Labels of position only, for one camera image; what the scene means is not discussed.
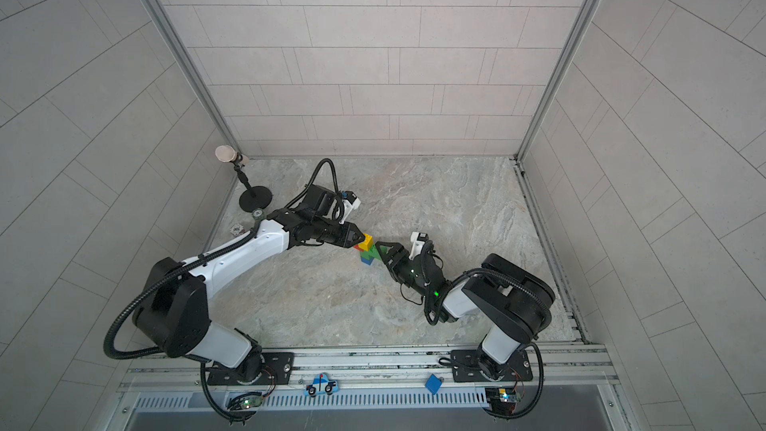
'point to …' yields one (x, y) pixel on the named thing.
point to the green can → (258, 214)
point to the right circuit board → (501, 400)
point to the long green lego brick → (371, 253)
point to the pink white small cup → (236, 228)
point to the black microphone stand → (255, 198)
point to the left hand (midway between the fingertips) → (367, 237)
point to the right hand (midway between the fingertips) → (377, 253)
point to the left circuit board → (245, 400)
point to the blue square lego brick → (367, 261)
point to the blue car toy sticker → (320, 384)
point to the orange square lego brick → (357, 246)
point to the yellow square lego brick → (367, 243)
